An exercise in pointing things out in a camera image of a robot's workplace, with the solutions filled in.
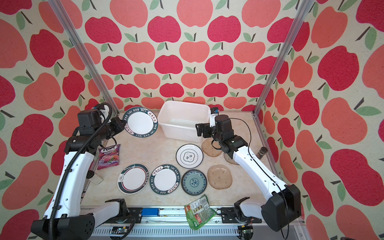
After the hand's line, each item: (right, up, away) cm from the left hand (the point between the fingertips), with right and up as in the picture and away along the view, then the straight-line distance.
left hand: (128, 121), depth 72 cm
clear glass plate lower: (+48, -33, +16) cm, 60 cm away
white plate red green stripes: (-4, -33, +15) cm, 37 cm away
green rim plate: (+4, 0, +6) cm, 7 cm away
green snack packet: (+35, -46, +3) cm, 58 cm away
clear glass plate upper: (+42, -18, +27) cm, 54 cm away
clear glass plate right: (+55, -24, +23) cm, 64 cm away
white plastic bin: (+21, +2, +43) cm, 48 cm away
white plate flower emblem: (+29, -22, +24) cm, 44 cm away
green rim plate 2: (+14, -35, +17) cm, 41 cm away
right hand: (+39, -1, +6) cm, 40 cm away
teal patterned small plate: (+32, -35, +14) cm, 50 cm away
